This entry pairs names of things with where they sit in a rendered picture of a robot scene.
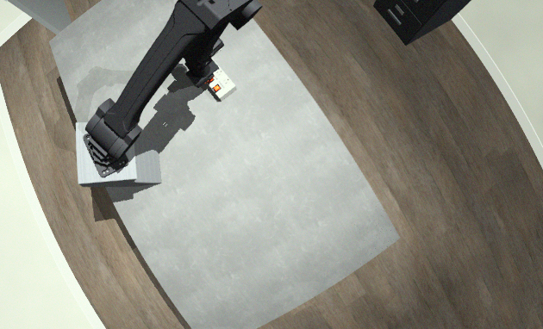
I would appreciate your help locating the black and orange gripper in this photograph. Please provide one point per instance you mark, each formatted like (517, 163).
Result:
(204, 76)

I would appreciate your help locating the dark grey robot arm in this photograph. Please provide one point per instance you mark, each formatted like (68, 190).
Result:
(190, 21)

